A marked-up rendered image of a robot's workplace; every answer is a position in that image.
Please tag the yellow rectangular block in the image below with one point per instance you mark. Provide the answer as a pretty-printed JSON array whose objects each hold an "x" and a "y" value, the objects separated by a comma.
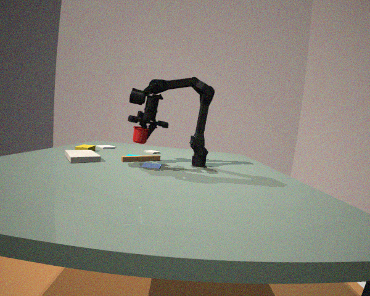
[{"x": 85, "y": 147}]

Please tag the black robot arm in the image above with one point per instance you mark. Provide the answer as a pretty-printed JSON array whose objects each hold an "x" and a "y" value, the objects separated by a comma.
[{"x": 206, "y": 96}]

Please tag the red cup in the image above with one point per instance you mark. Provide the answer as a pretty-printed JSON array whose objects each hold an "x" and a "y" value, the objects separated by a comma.
[{"x": 140, "y": 135}]

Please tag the orange flat bar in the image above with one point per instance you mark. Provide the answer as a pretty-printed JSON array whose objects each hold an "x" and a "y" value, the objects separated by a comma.
[{"x": 140, "y": 158}]

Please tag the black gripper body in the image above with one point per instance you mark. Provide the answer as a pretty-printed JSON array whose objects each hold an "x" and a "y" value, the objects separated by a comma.
[{"x": 149, "y": 114}]

